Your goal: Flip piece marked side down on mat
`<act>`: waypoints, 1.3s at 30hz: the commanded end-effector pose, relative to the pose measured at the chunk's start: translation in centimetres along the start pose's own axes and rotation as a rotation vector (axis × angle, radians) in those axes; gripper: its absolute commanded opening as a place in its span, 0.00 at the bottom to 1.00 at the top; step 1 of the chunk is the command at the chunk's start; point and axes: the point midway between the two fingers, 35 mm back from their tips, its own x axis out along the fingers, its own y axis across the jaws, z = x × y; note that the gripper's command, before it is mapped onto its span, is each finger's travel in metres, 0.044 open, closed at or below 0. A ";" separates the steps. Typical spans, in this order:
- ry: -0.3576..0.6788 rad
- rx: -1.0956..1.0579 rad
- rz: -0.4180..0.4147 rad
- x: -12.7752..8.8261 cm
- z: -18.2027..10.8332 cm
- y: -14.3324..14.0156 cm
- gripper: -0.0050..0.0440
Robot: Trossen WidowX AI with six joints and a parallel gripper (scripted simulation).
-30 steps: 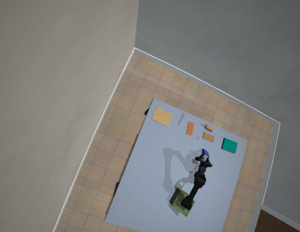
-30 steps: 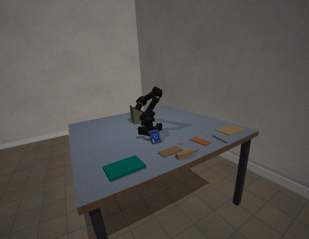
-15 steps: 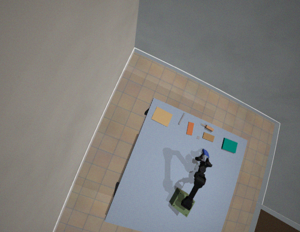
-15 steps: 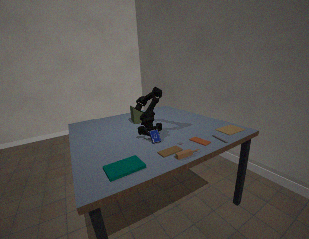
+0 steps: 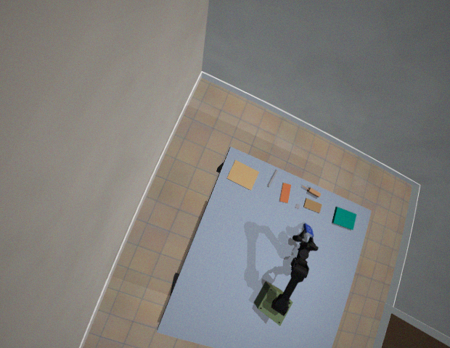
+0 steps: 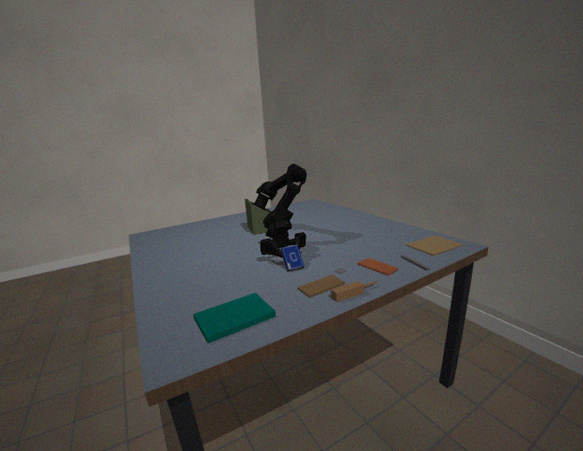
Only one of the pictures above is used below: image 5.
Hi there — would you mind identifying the orange-brown flat rectangular tile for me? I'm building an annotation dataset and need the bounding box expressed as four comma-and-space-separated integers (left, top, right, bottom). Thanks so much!
280, 183, 291, 203

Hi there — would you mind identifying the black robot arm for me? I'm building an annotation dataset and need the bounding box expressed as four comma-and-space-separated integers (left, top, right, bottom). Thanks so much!
271, 242, 316, 316

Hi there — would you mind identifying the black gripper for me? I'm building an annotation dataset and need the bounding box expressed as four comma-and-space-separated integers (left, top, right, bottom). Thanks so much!
292, 230, 318, 251

